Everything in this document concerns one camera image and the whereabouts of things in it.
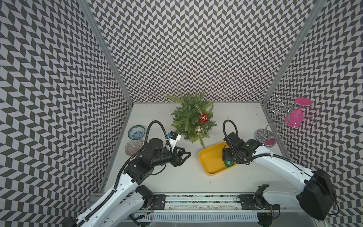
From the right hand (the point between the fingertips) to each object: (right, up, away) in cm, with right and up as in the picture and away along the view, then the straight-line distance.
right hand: (229, 159), depth 81 cm
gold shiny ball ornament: (-18, +18, -5) cm, 26 cm away
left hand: (-24, +7, -12) cm, 28 cm away
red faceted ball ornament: (-16, +24, -11) cm, 31 cm away
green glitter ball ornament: (0, -3, 0) cm, 3 cm away
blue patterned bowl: (-61, +14, +18) cm, 65 cm away
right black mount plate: (+8, -20, -8) cm, 23 cm away
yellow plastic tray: (-8, -3, +10) cm, 14 cm away
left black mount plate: (-39, -19, -8) cm, 44 cm away
